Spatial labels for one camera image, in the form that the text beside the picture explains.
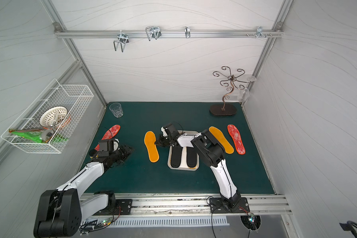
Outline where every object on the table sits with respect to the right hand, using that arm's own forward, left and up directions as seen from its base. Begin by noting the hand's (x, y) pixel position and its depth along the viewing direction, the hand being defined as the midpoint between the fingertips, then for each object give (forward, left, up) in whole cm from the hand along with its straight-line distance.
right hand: (153, 142), depth 96 cm
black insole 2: (-8, -25, -2) cm, 27 cm away
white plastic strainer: (-8, +39, +35) cm, 53 cm away
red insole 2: (+9, -56, -2) cm, 57 cm away
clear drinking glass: (+27, +33, +3) cm, 43 cm away
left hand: (-8, +10, +5) cm, 14 cm away
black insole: (-9, -16, 0) cm, 18 cm away
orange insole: (+3, +3, -1) cm, 5 cm away
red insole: (+5, +32, -1) cm, 32 cm away
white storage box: (-9, -21, +21) cm, 31 cm away
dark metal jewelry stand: (+33, -55, -2) cm, 64 cm away
